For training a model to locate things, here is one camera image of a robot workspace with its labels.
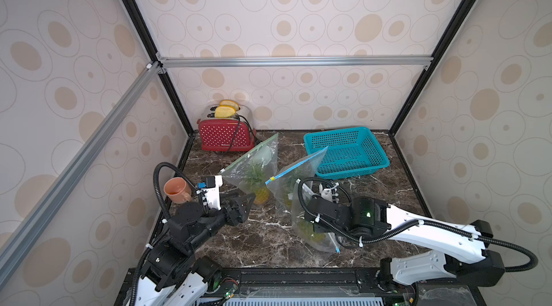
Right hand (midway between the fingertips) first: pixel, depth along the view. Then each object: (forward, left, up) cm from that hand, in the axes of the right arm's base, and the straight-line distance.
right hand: (313, 224), depth 67 cm
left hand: (+3, +19, +10) cm, 22 cm away
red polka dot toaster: (+45, +40, -6) cm, 60 cm away
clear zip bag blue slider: (+16, +3, +6) cm, 17 cm away
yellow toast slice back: (+59, +39, +2) cm, 70 cm away
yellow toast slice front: (+51, +40, +3) cm, 65 cm away
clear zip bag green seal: (+22, +17, +6) cm, 28 cm away
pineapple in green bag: (+16, +20, +1) cm, 26 cm away
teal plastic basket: (+47, -22, -19) cm, 55 cm away
